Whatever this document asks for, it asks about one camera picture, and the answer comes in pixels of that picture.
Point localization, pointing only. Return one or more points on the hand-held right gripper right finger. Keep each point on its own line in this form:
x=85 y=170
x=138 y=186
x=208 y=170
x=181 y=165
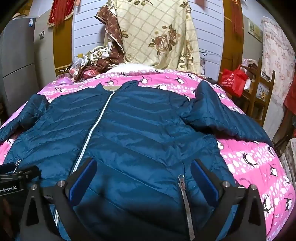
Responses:
x=203 y=180

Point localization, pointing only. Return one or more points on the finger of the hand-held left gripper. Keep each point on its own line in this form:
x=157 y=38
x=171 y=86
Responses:
x=29 y=172

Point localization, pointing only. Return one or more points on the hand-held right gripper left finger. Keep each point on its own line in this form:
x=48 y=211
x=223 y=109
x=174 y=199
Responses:
x=84 y=176

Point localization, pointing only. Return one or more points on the blue puffer jacket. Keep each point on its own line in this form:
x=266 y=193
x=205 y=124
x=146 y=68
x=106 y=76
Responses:
x=138 y=129

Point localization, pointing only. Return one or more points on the pink penguin blanket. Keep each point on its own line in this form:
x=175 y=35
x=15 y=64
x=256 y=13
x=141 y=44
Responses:
x=249 y=166

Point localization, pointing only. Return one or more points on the red shopping bag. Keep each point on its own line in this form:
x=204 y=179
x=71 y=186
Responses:
x=233 y=81

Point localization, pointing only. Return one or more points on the wooden shelf rack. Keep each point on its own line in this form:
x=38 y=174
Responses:
x=259 y=92

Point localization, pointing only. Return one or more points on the grey refrigerator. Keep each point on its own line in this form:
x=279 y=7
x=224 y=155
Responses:
x=20 y=58

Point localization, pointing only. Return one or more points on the plastic bottle with yellow cap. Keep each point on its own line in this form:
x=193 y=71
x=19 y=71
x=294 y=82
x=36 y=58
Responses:
x=80 y=60

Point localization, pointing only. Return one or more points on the crumpled brown floral bedding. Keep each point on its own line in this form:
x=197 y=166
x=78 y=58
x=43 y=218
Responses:
x=99 y=60

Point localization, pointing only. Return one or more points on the red cloth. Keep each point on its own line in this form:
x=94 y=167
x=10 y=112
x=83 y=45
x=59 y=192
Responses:
x=291 y=99

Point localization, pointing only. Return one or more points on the white pillow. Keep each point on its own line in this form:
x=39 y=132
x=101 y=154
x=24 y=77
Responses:
x=131 y=66

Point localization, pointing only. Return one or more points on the pink floral curtain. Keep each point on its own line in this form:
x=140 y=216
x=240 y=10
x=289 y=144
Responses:
x=277 y=53

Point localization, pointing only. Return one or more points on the cream floral checked quilt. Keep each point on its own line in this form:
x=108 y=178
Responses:
x=157 y=34

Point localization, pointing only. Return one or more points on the red hanging tassel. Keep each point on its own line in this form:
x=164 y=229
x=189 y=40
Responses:
x=235 y=16

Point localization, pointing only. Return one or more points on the wall poster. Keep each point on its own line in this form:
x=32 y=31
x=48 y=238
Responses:
x=255 y=30

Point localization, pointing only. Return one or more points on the red tasselled wall banner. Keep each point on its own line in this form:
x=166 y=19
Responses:
x=60 y=12

